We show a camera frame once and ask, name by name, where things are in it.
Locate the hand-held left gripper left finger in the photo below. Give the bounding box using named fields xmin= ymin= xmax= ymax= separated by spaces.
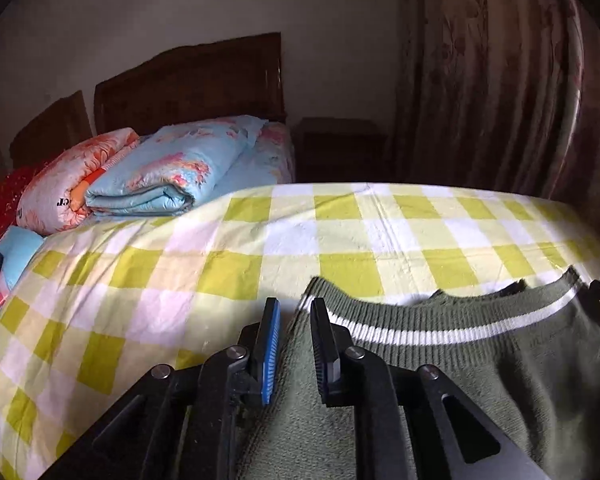
xmin=40 ymin=297 xmax=282 ymax=480

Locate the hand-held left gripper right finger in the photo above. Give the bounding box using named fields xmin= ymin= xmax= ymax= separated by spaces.
xmin=310 ymin=297 xmax=561 ymax=480

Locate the green knit sweater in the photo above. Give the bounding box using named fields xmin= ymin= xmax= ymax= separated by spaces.
xmin=232 ymin=266 xmax=600 ymax=480

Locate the yellow checkered bed sheet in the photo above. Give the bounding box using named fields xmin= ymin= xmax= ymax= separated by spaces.
xmin=0 ymin=182 xmax=600 ymax=480

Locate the wooden nightstand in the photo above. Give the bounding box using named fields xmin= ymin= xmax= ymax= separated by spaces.
xmin=297 ymin=117 xmax=389 ymax=184

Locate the light blue floral quilt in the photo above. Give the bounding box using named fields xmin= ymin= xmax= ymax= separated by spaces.
xmin=85 ymin=115 xmax=266 ymax=217

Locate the floral curtain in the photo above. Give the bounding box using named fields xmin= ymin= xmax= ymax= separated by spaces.
xmin=387 ymin=0 xmax=600 ymax=212

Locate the orange floral quilt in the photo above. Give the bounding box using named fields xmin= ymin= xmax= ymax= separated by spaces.
xmin=16 ymin=127 xmax=141 ymax=236

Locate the light blue printed cloth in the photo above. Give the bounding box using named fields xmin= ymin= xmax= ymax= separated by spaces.
xmin=0 ymin=225 xmax=46 ymax=352

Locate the large wooden headboard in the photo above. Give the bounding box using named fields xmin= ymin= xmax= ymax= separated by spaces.
xmin=94 ymin=32 xmax=286 ymax=137

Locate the red blanket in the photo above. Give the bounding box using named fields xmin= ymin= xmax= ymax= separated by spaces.
xmin=0 ymin=162 xmax=46 ymax=267

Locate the small wooden headboard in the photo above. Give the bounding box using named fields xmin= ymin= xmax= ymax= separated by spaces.
xmin=9 ymin=91 xmax=94 ymax=169

